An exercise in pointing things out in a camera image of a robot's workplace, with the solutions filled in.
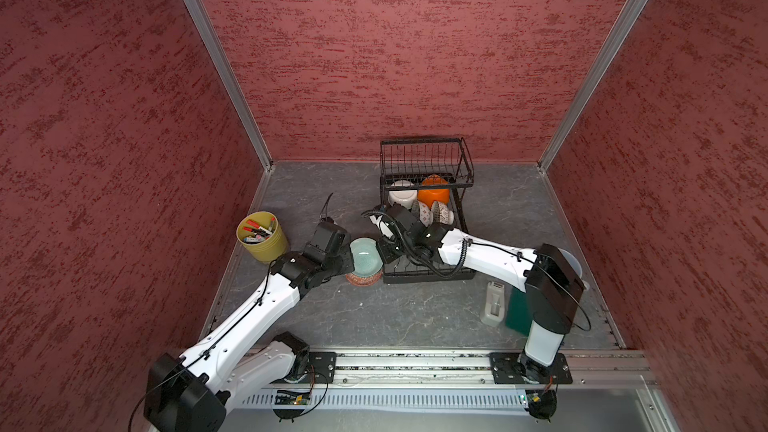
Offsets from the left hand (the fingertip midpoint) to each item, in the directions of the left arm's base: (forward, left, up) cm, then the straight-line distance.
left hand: (347, 264), depth 80 cm
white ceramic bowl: (+27, -16, -5) cm, 32 cm away
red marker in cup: (+12, +30, 0) cm, 32 cm away
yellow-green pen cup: (+8, +26, +1) cm, 27 cm away
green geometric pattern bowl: (+24, -20, -7) cm, 32 cm away
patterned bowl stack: (-1, -4, -10) cm, 11 cm away
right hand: (+4, -8, -1) cm, 9 cm away
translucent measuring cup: (+3, -67, -5) cm, 67 cm away
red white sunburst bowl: (+18, -28, -1) cm, 33 cm away
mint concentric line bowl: (+4, -5, -3) cm, 7 cm away
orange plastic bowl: (+27, -25, -3) cm, 38 cm away
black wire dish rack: (+43, -27, -8) cm, 51 cm away
